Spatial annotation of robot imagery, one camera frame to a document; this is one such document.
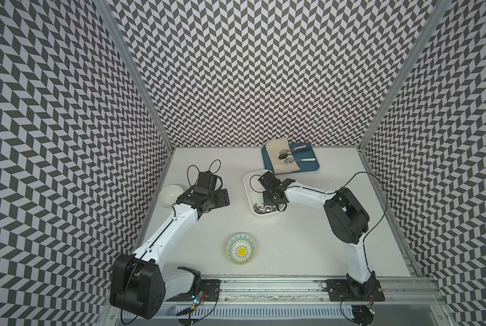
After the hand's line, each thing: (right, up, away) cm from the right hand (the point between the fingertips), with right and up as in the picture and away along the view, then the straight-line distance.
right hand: (272, 200), depth 97 cm
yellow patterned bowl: (-14, -18, -14) cm, 27 cm away
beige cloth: (+3, +28, +22) cm, 36 cm away
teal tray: (+18, +17, +13) cm, 28 cm away
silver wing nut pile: (-5, -4, -3) cm, 7 cm away
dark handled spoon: (+9, +22, +15) cm, 29 cm away
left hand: (-23, +2, -13) cm, 27 cm away
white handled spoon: (+11, +19, +15) cm, 27 cm away
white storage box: (-9, +7, -13) cm, 17 cm away
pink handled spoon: (+9, +25, +18) cm, 32 cm away
